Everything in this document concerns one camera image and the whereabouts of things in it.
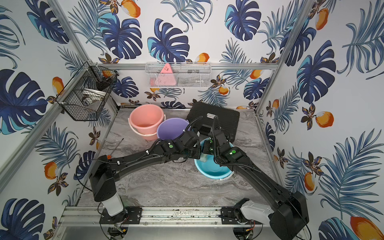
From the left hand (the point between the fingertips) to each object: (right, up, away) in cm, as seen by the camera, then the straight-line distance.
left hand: (203, 156), depth 84 cm
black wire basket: (-61, +35, -6) cm, 70 cm away
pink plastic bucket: (-40, +21, +22) cm, 50 cm away
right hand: (+1, +8, -3) cm, 9 cm away
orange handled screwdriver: (-58, -2, +10) cm, 59 cm away
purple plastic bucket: (-20, +15, +8) cm, 27 cm away
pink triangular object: (-22, +47, +6) cm, 52 cm away
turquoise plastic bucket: (+3, -6, +4) cm, 8 cm away
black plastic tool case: (+6, +23, +26) cm, 36 cm away
